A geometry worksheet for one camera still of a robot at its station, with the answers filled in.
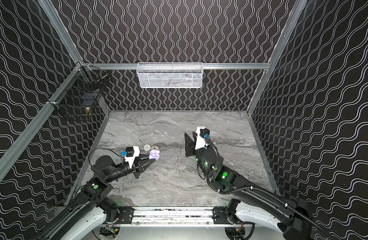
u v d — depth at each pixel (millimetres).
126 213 750
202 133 540
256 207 593
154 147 976
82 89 974
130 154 567
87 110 821
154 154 661
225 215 743
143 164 637
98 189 541
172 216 757
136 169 596
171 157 950
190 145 593
